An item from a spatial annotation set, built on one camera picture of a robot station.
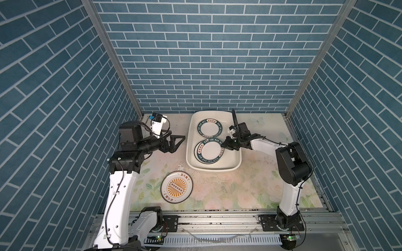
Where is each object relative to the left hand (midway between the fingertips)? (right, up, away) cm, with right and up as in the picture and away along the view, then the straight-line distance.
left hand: (177, 135), depth 65 cm
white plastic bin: (+27, -17, +30) cm, 44 cm away
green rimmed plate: (+13, -12, +33) cm, 37 cm away
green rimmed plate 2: (+14, +3, +46) cm, 48 cm away
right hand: (+20, -7, +30) cm, 37 cm away
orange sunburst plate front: (-4, -29, +19) cm, 35 cm away
